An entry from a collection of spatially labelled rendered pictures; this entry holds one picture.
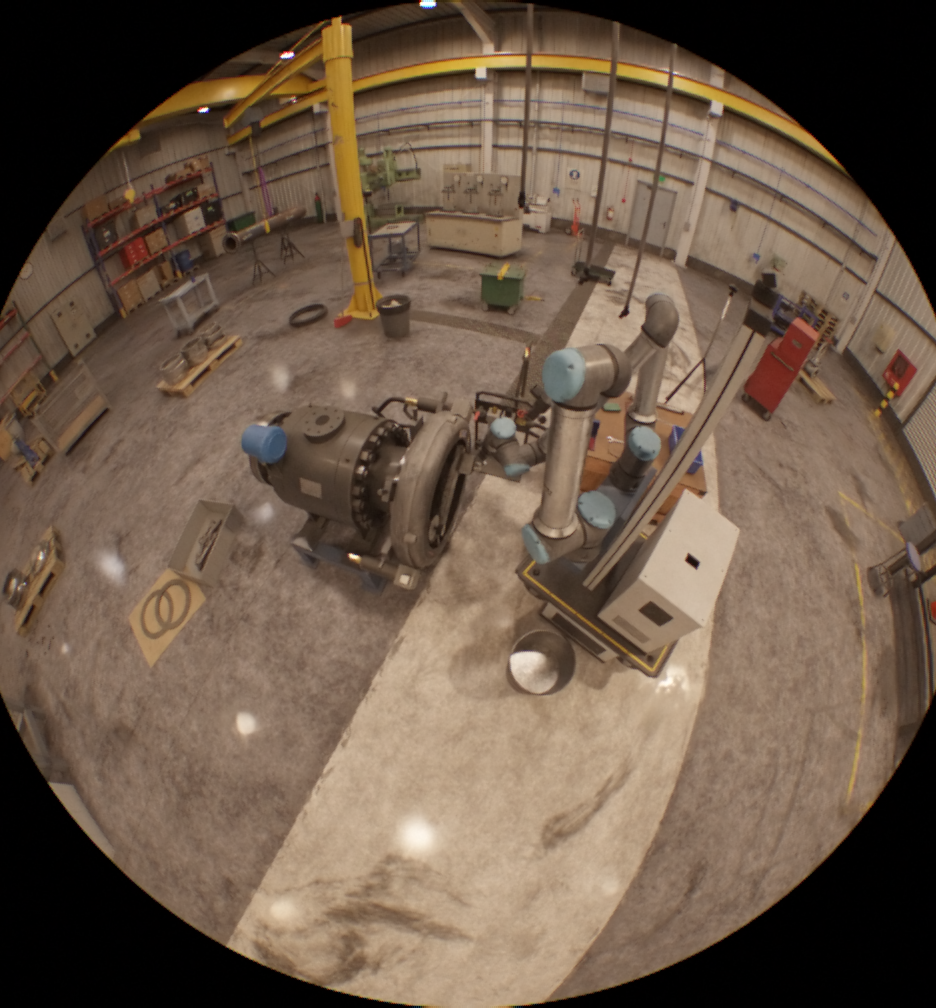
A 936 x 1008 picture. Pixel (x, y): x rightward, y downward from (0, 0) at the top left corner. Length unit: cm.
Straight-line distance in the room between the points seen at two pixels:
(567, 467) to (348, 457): 96
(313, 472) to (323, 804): 176
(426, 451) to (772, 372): 401
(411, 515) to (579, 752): 152
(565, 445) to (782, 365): 385
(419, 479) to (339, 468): 41
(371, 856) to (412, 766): 63
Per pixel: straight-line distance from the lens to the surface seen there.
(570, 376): 76
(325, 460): 160
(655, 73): 1149
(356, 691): 204
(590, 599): 181
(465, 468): 163
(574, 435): 86
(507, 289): 454
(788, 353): 447
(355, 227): 459
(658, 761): 226
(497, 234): 706
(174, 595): 295
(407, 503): 131
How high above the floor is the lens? 194
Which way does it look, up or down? 56 degrees down
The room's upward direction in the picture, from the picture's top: straight up
